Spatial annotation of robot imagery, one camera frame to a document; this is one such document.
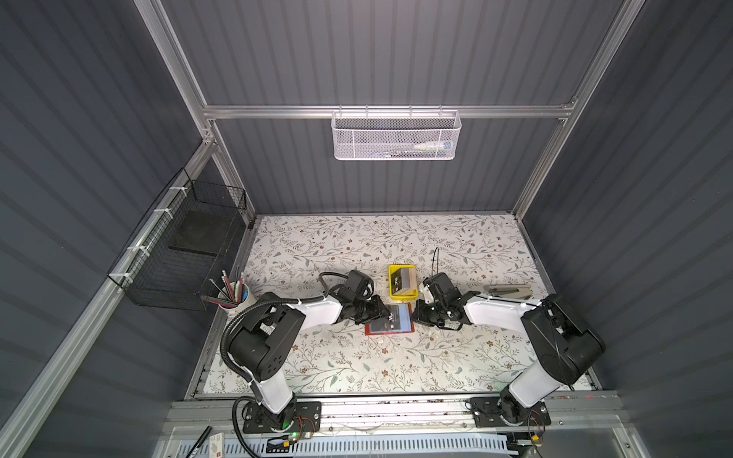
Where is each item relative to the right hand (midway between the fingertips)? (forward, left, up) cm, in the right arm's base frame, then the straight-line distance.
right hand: (413, 316), depth 91 cm
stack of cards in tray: (+12, +2, +2) cm, 12 cm away
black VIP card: (-2, +7, 0) cm, 8 cm away
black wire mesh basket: (+6, +62, +28) cm, 68 cm away
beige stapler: (+10, -35, 0) cm, 36 cm away
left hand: (-2, +7, +2) cm, 7 cm away
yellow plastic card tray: (+8, +3, -1) cm, 8 cm away
